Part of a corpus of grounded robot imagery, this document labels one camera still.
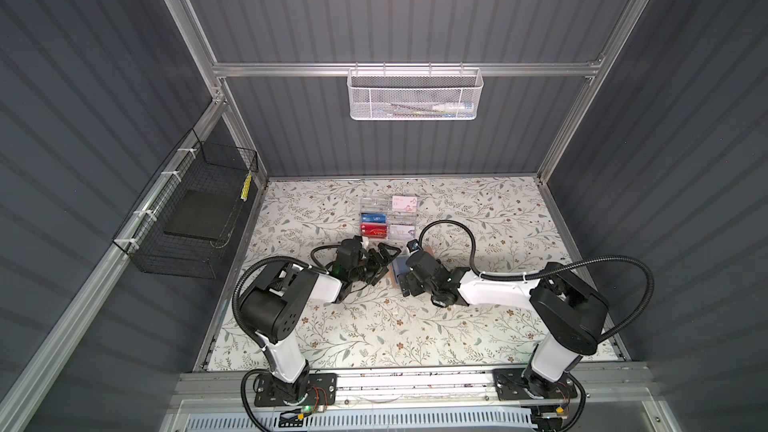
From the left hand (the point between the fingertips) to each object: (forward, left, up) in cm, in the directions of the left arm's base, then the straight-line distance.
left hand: (396, 258), depth 91 cm
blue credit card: (+16, +7, 0) cm, 18 cm away
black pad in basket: (+1, +48, +24) cm, 54 cm away
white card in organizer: (+11, -3, -2) cm, 12 cm away
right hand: (-5, -5, -3) cm, 8 cm away
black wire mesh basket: (+16, +54, +27) cm, 62 cm away
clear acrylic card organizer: (+16, +2, 0) cm, 17 cm away
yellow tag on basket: (+14, +42, +20) cm, 48 cm away
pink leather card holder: (-4, +2, -4) cm, 6 cm away
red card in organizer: (+13, +7, -3) cm, 15 cm away
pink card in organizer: (+19, -4, +4) cm, 20 cm away
